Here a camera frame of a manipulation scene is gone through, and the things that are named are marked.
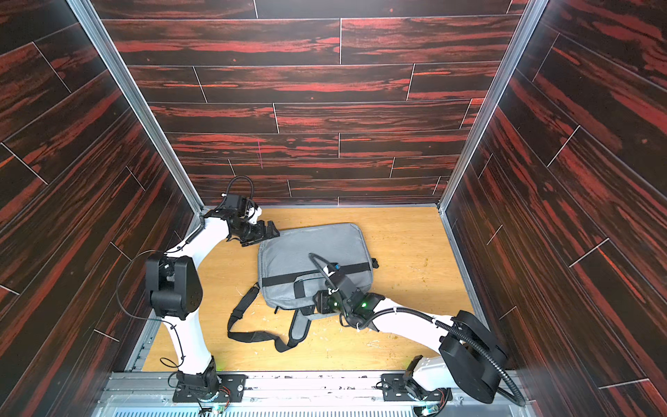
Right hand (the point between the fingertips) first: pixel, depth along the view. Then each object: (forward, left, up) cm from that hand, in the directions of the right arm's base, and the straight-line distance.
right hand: (321, 294), depth 84 cm
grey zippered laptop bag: (+11, +12, -2) cm, 16 cm away
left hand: (+21, +20, +3) cm, 30 cm away
